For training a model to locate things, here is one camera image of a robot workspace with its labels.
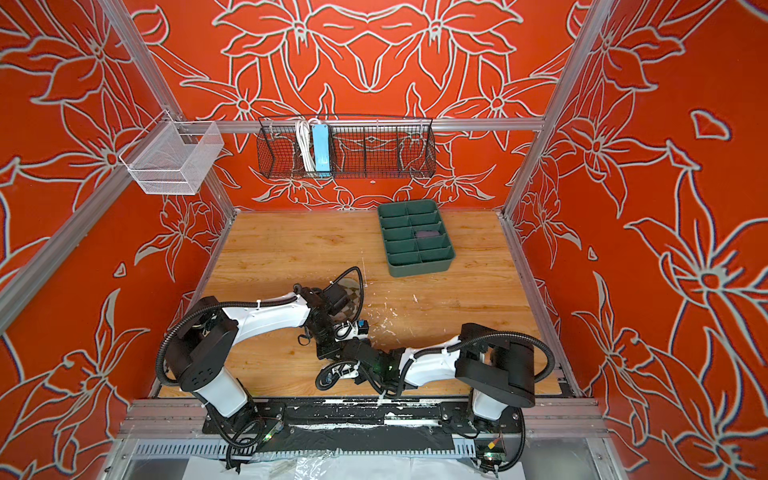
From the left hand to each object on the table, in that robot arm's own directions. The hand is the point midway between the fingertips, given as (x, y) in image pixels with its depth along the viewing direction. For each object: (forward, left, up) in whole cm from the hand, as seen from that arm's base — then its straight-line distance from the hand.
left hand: (342, 353), depth 83 cm
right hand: (+1, 0, +2) cm, 2 cm away
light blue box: (+50, +10, +34) cm, 61 cm away
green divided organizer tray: (+33, -18, +5) cm, 38 cm away
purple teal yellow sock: (+43, -25, +5) cm, 50 cm away
